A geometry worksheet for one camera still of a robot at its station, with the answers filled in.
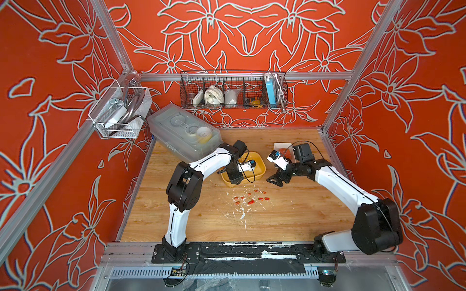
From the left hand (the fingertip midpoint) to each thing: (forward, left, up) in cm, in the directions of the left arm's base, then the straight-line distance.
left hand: (236, 175), depth 92 cm
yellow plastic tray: (0, -7, 0) cm, 7 cm away
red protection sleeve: (-12, -8, -5) cm, 15 cm away
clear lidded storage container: (+16, +28, +11) cm, 34 cm away
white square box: (+21, -24, +1) cm, 32 cm away
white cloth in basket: (+27, +13, +29) cm, 42 cm away
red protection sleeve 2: (-10, -13, -5) cm, 17 cm away
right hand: (-1, -16, +9) cm, 18 cm away
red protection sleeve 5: (-8, -7, -5) cm, 12 cm away
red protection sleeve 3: (-10, -16, -5) cm, 20 cm away
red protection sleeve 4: (-6, -15, -6) cm, 17 cm away
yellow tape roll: (+17, +19, +12) cm, 28 cm away
